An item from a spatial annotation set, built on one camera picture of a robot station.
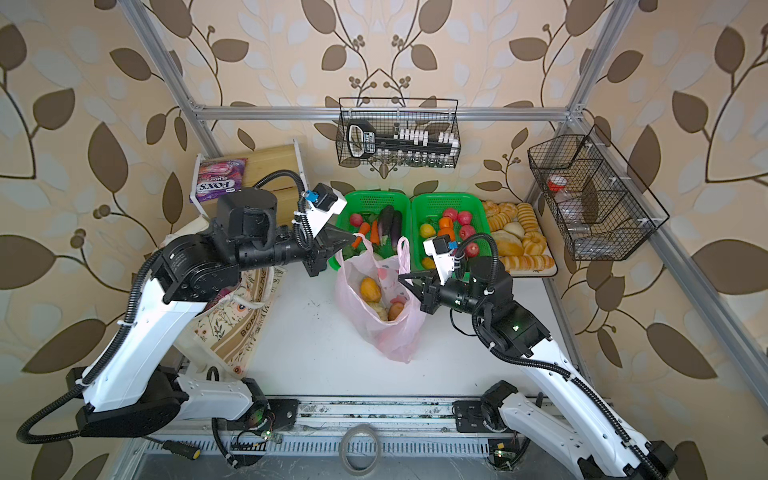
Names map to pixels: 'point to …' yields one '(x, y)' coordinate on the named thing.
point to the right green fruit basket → (429, 208)
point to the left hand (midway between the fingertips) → (353, 234)
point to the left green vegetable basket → (381, 218)
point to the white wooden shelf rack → (259, 164)
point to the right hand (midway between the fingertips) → (402, 281)
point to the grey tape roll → (356, 429)
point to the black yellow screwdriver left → (177, 448)
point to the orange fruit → (446, 228)
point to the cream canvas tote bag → (229, 328)
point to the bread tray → (520, 238)
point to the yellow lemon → (427, 230)
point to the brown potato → (395, 310)
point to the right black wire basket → (604, 211)
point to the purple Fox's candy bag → (217, 177)
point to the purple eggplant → (396, 228)
